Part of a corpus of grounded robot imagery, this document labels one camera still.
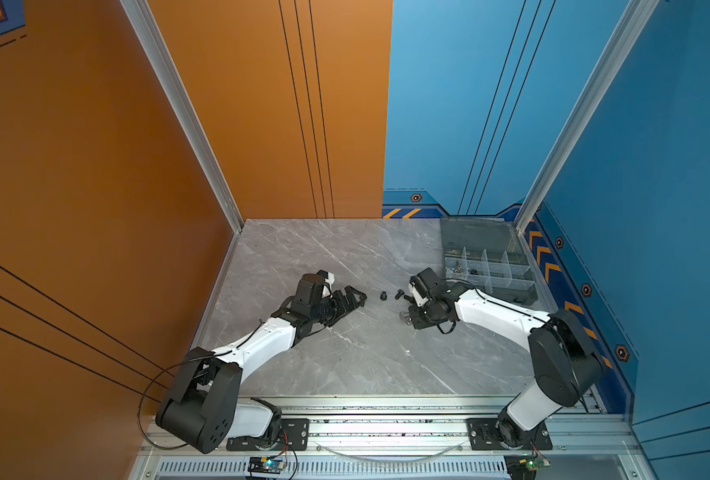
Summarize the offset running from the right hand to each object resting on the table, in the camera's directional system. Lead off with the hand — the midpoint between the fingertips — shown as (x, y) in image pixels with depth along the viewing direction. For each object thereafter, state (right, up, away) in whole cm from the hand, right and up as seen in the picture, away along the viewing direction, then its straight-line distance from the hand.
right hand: (413, 320), depth 90 cm
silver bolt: (-3, +1, +4) cm, 5 cm away
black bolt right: (-3, +7, +10) cm, 12 cm away
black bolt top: (-9, +6, +7) cm, 13 cm away
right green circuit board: (+26, -29, -21) cm, 44 cm away
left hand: (-16, +7, -5) cm, 18 cm away
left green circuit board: (-38, -30, -19) cm, 52 cm away
